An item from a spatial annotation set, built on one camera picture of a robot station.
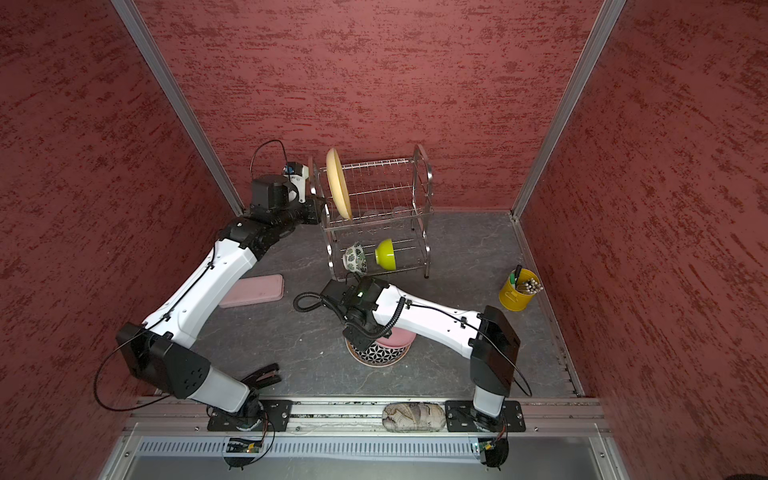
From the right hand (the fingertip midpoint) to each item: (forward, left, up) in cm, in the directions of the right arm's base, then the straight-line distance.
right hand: (369, 342), depth 74 cm
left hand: (+30, +12, +20) cm, 38 cm away
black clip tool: (-4, +30, -11) cm, 32 cm away
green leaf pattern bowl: (+25, +5, +1) cm, 26 cm away
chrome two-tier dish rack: (+49, -7, -1) cm, 50 cm away
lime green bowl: (+28, -4, -1) cm, 28 cm away
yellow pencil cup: (+17, -45, -4) cm, 49 cm away
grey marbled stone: (-15, -11, -9) cm, 21 cm away
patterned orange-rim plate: (+1, -1, -12) cm, 12 cm away
